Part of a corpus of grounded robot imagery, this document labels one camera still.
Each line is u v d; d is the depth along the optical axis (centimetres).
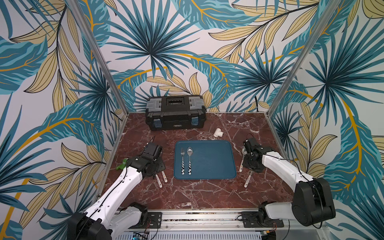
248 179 87
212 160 93
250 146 70
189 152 95
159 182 85
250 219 73
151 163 57
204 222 73
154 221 72
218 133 105
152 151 61
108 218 42
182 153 97
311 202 42
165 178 86
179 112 98
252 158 63
